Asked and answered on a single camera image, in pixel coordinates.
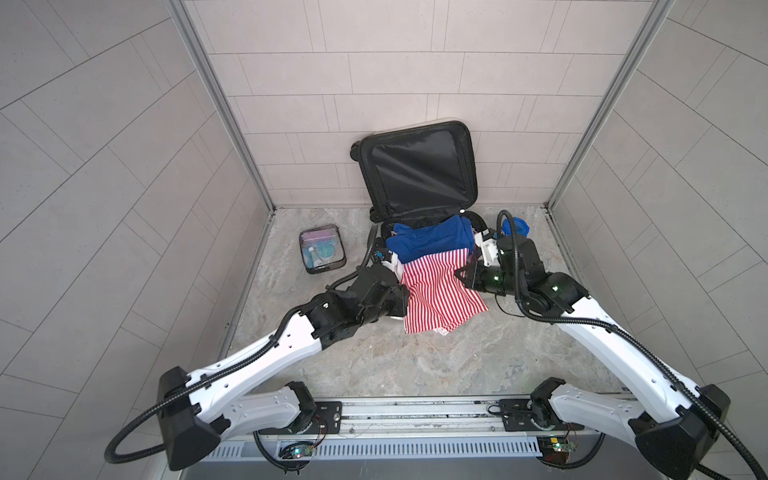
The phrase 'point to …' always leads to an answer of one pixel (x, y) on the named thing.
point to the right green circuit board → (562, 446)
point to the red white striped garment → (437, 297)
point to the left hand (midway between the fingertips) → (418, 291)
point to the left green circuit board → (296, 449)
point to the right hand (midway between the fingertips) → (451, 273)
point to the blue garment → (450, 233)
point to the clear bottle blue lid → (520, 227)
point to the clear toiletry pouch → (322, 249)
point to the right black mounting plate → (517, 416)
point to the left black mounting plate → (328, 420)
